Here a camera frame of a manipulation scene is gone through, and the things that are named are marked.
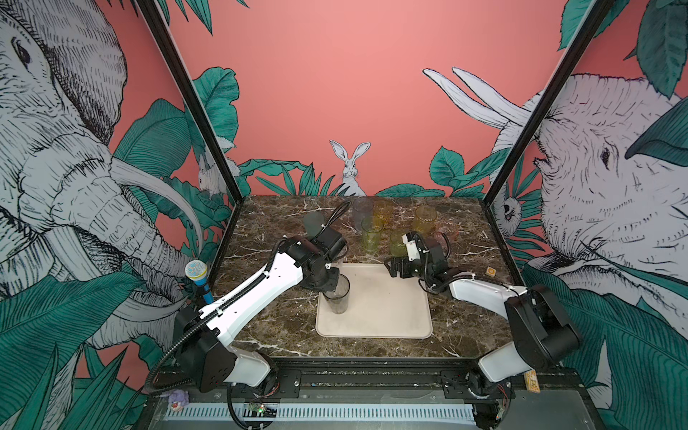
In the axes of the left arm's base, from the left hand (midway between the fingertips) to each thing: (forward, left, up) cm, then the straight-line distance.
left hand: (329, 282), depth 77 cm
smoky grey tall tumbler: (-4, -3, -2) cm, 6 cm away
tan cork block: (-26, -57, -16) cm, 64 cm away
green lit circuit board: (-29, +19, -16) cm, 38 cm away
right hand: (+13, -21, -8) cm, 26 cm away
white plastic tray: (-1, -17, -17) cm, 24 cm away
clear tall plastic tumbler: (-2, -3, +15) cm, 15 cm away
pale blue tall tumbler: (+44, -14, -17) cm, 50 cm away
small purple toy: (-25, +40, -12) cm, 49 cm away
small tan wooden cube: (+10, -59, -16) cm, 62 cm away
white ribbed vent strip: (-30, +2, -16) cm, 34 cm away
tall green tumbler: (+22, -15, -6) cm, 27 cm away
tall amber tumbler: (+37, -41, -18) cm, 58 cm away
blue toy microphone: (+2, +36, +6) cm, 36 cm away
